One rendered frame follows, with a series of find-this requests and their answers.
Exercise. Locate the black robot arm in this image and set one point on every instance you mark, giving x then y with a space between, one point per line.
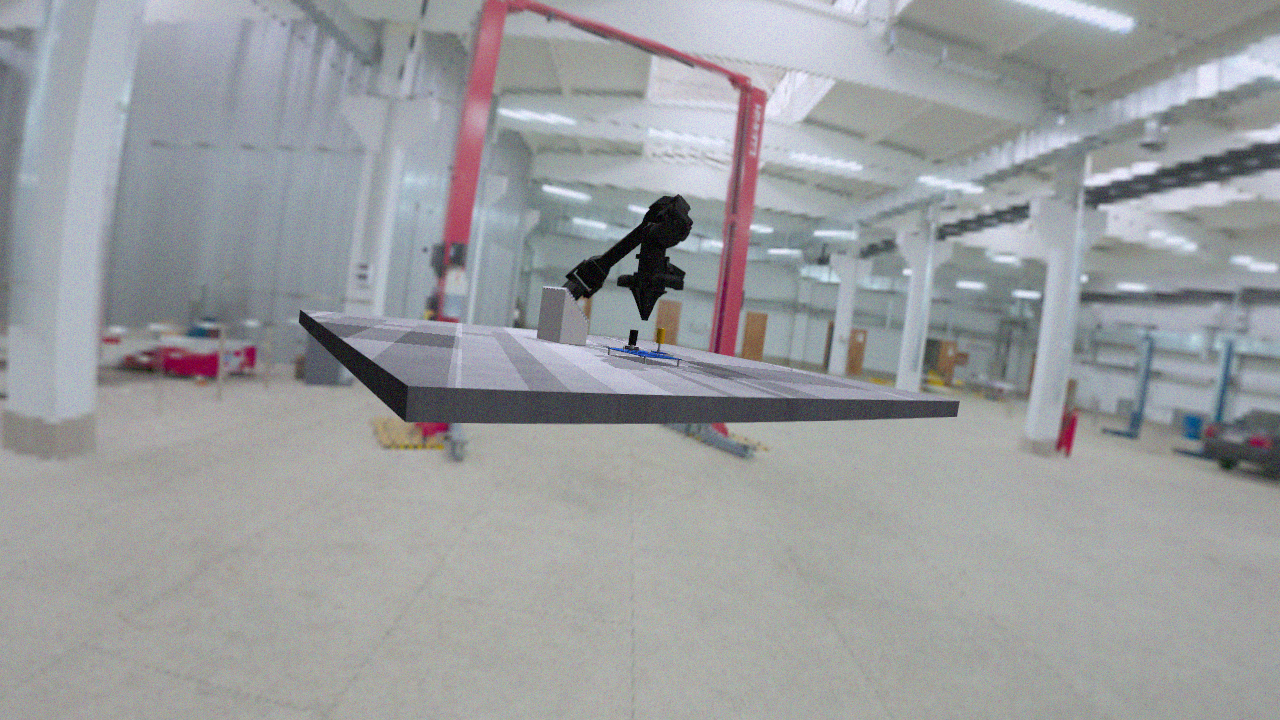
665 225

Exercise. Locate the blue circuit board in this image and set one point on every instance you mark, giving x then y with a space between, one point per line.
635 350

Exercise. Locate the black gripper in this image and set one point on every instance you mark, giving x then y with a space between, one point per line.
649 283

